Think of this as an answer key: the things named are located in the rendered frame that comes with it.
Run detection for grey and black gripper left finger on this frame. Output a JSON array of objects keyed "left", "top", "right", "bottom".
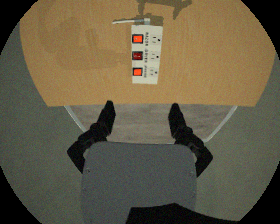
[{"left": 67, "top": 100, "right": 116, "bottom": 173}]

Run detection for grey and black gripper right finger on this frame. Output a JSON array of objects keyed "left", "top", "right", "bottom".
[{"left": 168, "top": 103, "right": 213, "bottom": 178}]

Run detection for grey power strip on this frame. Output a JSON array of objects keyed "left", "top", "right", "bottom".
[{"left": 112, "top": 18, "right": 163, "bottom": 84}]

